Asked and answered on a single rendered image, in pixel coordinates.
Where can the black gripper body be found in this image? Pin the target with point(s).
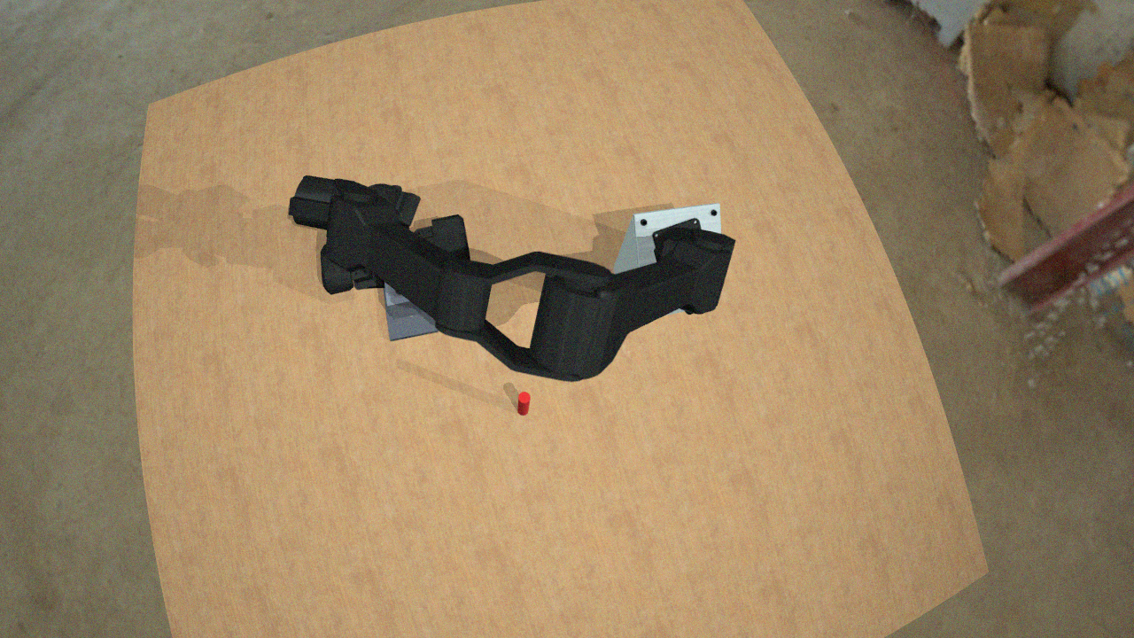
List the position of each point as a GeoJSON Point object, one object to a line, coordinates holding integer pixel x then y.
{"type": "Point", "coordinates": [447, 232]}

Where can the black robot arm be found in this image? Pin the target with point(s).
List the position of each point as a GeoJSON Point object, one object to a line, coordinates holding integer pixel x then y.
{"type": "Point", "coordinates": [585, 311]}

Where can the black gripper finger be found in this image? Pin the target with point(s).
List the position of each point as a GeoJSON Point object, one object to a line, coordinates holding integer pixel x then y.
{"type": "Point", "coordinates": [376, 282]}

